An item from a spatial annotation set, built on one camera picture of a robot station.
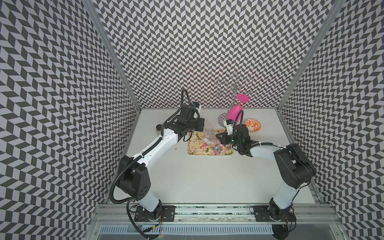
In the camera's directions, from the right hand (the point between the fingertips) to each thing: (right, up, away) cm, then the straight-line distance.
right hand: (216, 136), depth 92 cm
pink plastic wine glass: (+9, +16, -7) cm, 20 cm away
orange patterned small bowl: (+28, +7, +13) cm, 31 cm away
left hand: (-9, +9, -10) cm, 16 cm away
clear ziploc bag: (-4, +1, +3) cm, 5 cm away
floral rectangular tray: (-13, -6, +5) cm, 15 cm away
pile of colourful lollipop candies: (+3, -8, +2) cm, 9 cm away
